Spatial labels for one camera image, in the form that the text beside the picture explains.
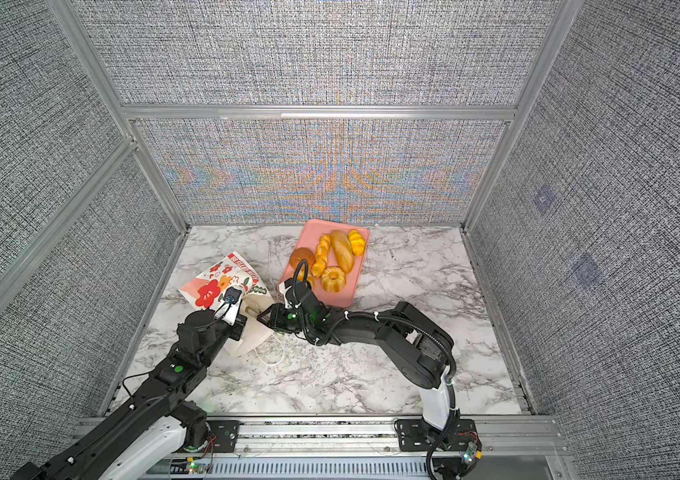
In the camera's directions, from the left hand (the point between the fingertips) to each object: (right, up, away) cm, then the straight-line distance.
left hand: (238, 300), depth 81 cm
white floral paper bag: (-12, +2, +7) cm, 14 cm away
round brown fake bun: (+13, +13, +28) cm, 33 cm away
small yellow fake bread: (+25, +4, +19) cm, 32 cm away
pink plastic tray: (+26, +13, +28) cm, 40 cm away
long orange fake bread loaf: (+29, +14, +26) cm, 41 cm away
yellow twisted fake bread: (+21, +14, +29) cm, 38 cm away
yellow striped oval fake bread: (+34, +16, +29) cm, 48 cm away
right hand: (+5, -6, +2) cm, 8 cm away
